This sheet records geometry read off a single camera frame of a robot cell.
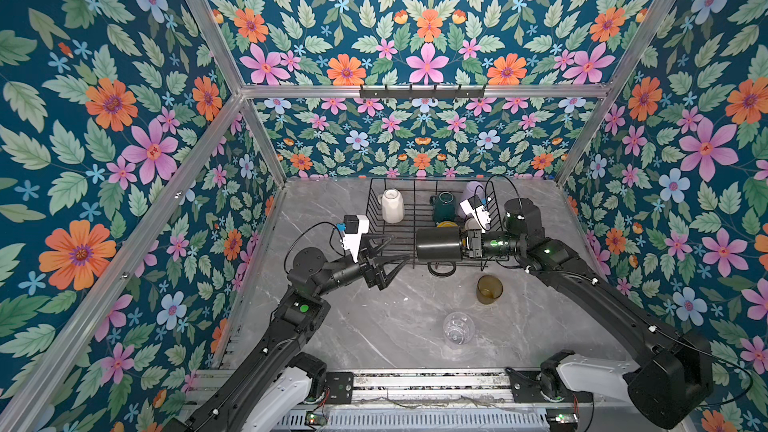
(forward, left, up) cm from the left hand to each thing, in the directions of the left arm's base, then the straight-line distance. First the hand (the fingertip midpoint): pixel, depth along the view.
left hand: (403, 247), depth 61 cm
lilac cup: (+37, -27, -24) cm, 52 cm away
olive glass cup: (+3, -26, -32) cm, 42 cm away
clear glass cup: (-7, -15, -33) cm, 37 cm away
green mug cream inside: (+28, -15, -22) cm, 38 cm away
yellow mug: (+20, -15, -22) cm, 33 cm away
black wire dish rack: (+35, -7, -33) cm, 49 cm away
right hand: (+4, -10, -7) cm, 13 cm away
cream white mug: (+31, +2, -23) cm, 38 cm away
